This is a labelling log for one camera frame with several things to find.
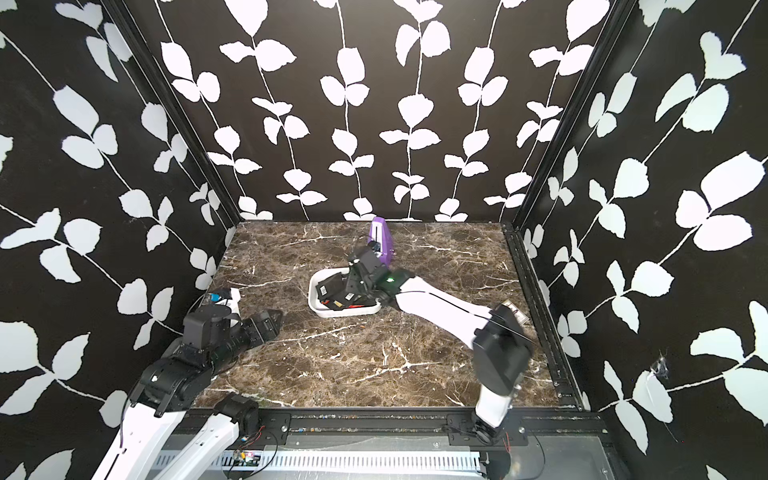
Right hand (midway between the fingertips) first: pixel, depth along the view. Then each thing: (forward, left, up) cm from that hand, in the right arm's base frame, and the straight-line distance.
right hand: (346, 276), depth 83 cm
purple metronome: (+20, -8, -3) cm, 22 cm away
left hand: (-14, +17, +4) cm, 22 cm away
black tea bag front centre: (+4, +7, -13) cm, 15 cm away
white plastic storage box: (-1, +12, -16) cm, 20 cm away
